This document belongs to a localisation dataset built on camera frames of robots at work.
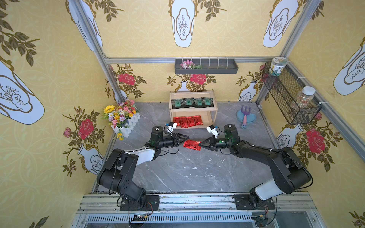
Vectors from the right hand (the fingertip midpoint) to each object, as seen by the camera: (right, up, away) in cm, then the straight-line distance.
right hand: (202, 142), depth 82 cm
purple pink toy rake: (+38, +18, +31) cm, 52 cm away
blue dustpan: (+41, +14, +29) cm, 52 cm away
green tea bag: (-1, +24, +10) cm, 26 cm away
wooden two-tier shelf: (-5, +19, +6) cm, 21 cm away
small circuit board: (-32, -37, -9) cm, 50 cm away
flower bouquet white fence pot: (-50, +14, +8) cm, 53 cm away
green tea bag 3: (-9, +24, +10) cm, 27 cm away
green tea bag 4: (+4, +25, +10) cm, 27 cm away
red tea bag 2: (-16, +13, +23) cm, 31 cm away
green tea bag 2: (-15, +24, +10) cm, 30 cm away
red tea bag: (-11, +11, +21) cm, 26 cm away
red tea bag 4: (-1, +13, +24) cm, 27 cm away
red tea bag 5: (-6, -1, -1) cm, 6 cm away
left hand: (-11, +3, +3) cm, 11 cm away
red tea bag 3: (-6, +12, +22) cm, 25 cm away
